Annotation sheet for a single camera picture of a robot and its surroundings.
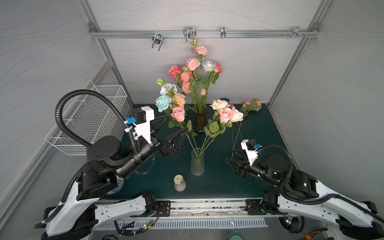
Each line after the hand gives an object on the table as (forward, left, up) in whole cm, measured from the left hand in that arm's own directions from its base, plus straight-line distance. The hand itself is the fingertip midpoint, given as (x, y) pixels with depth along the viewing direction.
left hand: (181, 120), depth 45 cm
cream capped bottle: (-7, +3, -41) cm, 42 cm away
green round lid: (-26, -21, -41) cm, 53 cm away
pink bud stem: (+40, -8, -23) cm, 47 cm away
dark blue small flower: (+60, -28, -47) cm, 81 cm away
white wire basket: (+21, +46, -20) cm, 55 cm away
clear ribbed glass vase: (+4, -5, -40) cm, 41 cm away
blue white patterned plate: (-5, +37, -49) cm, 62 cm away
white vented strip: (-23, +27, -54) cm, 65 cm away
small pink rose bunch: (+54, -44, -48) cm, 85 cm away
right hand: (+2, -20, -22) cm, 29 cm away
